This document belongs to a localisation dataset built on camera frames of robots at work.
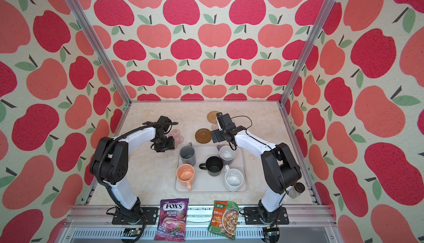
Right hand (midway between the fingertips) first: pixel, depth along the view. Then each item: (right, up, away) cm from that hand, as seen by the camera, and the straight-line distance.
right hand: (222, 134), depth 93 cm
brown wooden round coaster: (-11, -2, +9) cm, 14 cm away
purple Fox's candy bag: (-23, -36, -23) cm, 48 cm away
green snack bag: (0, -35, -21) cm, 41 cm away
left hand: (-29, -9, 0) cm, 30 cm away
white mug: (+5, -22, -9) cm, 24 cm away
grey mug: (-19, -11, -4) cm, 22 cm away
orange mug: (-20, -20, -8) cm, 29 cm away
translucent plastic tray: (-11, -24, -8) cm, 28 cm away
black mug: (-5, -16, -5) cm, 18 cm away
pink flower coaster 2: (-4, +4, +14) cm, 15 cm away
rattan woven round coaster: (-6, +10, +20) cm, 23 cm away
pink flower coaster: (-29, -1, +11) cm, 31 cm away
